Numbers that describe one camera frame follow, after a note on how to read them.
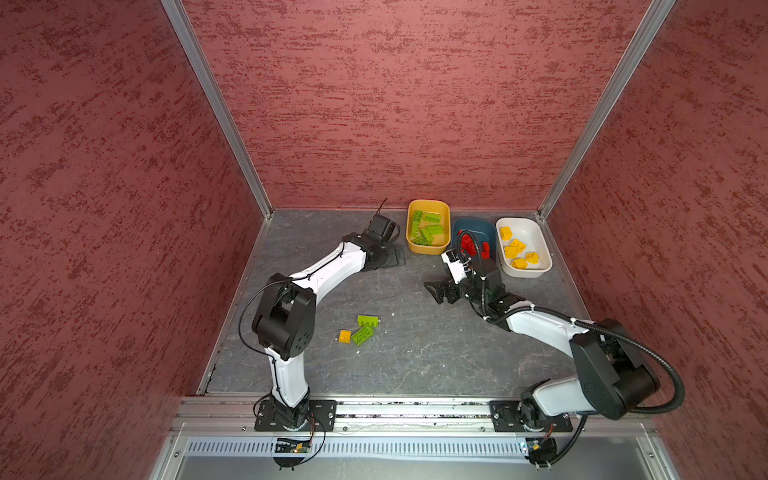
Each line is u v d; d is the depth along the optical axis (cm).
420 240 110
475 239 113
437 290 79
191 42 76
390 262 83
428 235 110
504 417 74
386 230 73
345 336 87
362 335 87
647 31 74
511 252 107
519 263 104
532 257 104
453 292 78
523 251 107
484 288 68
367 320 89
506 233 110
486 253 106
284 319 49
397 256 83
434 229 111
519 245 110
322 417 74
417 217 116
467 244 107
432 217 117
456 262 76
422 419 76
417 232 111
